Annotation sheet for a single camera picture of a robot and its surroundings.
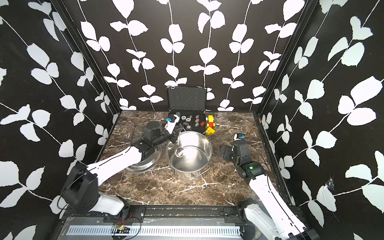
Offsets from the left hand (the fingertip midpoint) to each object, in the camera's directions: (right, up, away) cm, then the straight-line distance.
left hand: (183, 124), depth 79 cm
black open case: (+3, +16, +33) cm, 36 cm away
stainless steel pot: (+3, -20, +16) cm, 25 cm away
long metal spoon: (-4, -17, +14) cm, 22 cm away
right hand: (+23, -11, +1) cm, 26 cm away
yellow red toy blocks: (+18, 0, +31) cm, 36 cm away
